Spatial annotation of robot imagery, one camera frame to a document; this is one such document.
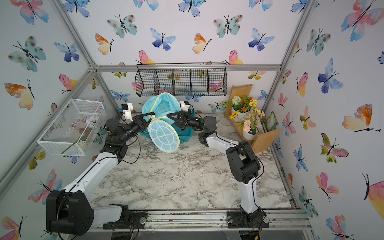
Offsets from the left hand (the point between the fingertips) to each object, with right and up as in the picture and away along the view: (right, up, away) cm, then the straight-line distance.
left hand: (155, 114), depth 72 cm
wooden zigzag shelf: (+54, -13, +10) cm, 56 cm away
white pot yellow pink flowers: (+50, -8, +12) cm, 52 cm away
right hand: (+8, -2, -7) cm, 11 cm away
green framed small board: (+74, -3, +39) cm, 84 cm away
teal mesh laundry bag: (+5, -9, -4) cm, 11 cm away
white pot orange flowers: (+48, +6, +24) cm, 54 cm away
